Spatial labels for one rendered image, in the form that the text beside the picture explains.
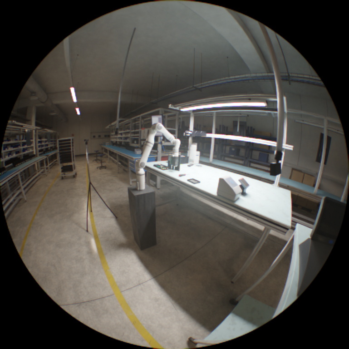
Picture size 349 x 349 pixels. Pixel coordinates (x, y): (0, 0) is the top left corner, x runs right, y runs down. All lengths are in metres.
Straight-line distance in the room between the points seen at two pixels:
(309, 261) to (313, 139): 4.94
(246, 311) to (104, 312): 1.22
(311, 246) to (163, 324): 1.25
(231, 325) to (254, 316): 0.21
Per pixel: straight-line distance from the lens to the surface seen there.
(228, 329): 1.18
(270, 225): 0.95
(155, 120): 2.91
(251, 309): 1.28
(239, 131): 3.01
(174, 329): 1.40
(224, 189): 0.96
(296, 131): 5.20
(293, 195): 4.28
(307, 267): 0.49
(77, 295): 1.68
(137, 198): 1.27
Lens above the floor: 1.40
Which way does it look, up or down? 16 degrees down
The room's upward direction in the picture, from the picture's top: 3 degrees clockwise
